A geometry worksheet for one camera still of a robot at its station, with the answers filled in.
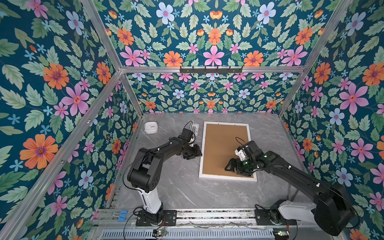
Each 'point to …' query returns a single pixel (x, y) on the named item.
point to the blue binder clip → (122, 215)
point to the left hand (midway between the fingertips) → (202, 151)
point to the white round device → (151, 127)
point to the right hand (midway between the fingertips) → (229, 170)
